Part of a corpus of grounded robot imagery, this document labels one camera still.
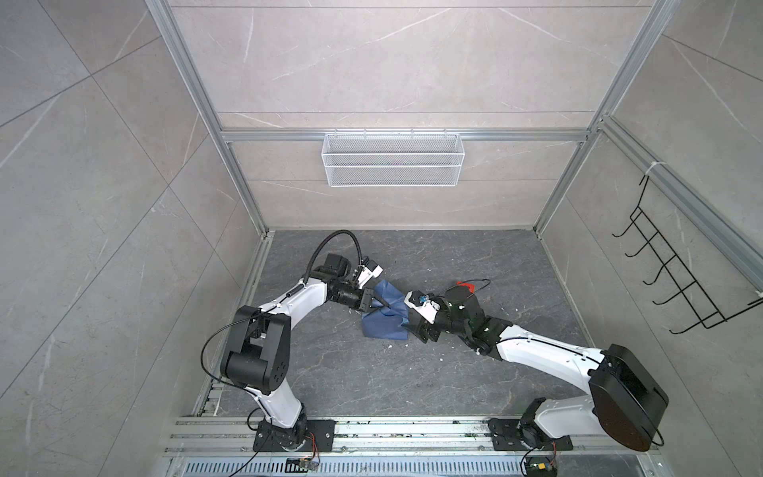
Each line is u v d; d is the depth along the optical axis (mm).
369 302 761
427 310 708
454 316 665
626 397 407
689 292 646
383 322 768
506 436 730
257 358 464
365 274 804
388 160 1009
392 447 730
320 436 733
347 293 762
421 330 715
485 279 1046
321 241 712
